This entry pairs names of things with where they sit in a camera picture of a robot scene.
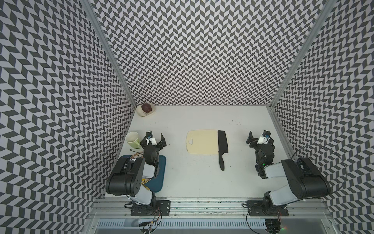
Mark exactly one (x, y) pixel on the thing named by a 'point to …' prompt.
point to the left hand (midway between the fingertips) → (154, 135)
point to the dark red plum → (146, 107)
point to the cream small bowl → (140, 112)
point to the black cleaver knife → (222, 147)
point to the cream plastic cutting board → (202, 142)
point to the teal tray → (156, 184)
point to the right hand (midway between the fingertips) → (257, 134)
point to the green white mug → (132, 138)
